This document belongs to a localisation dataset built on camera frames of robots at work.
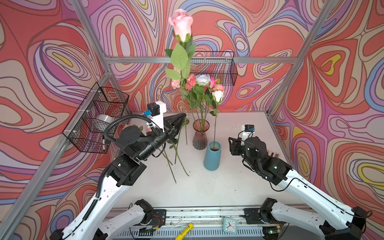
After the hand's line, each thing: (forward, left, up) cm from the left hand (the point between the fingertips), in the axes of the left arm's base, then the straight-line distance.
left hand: (188, 115), depth 51 cm
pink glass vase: (+22, -6, -44) cm, 50 cm away
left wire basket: (+11, +50, -19) cm, 55 cm away
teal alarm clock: (-26, -19, -47) cm, 58 cm away
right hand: (+5, -21, -24) cm, 33 cm away
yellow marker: (-29, +2, -48) cm, 56 cm away
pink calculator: (+12, -53, -47) cm, 71 cm away
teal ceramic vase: (+1, -12, -32) cm, 34 cm away
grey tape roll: (+16, +42, -18) cm, 49 cm away
